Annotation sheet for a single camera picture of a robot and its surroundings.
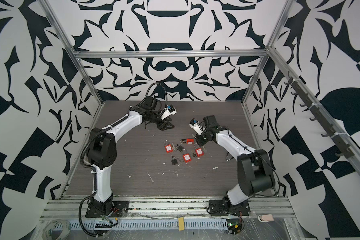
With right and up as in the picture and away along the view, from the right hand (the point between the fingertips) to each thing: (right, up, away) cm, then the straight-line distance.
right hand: (199, 135), depth 91 cm
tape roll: (-69, -39, -24) cm, 83 cm away
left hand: (-16, +9, +1) cm, 18 cm away
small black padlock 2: (-15, -15, 0) cm, 21 cm away
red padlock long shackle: (0, -10, +3) cm, 11 cm away
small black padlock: (-12, -9, +5) cm, 16 cm away
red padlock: (-7, -5, +6) cm, 10 cm away
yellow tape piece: (-11, -39, -22) cm, 46 cm away
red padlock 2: (-8, -13, +1) cm, 15 cm away
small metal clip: (+18, -13, 0) cm, 22 cm away
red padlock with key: (-18, -8, +3) cm, 20 cm away
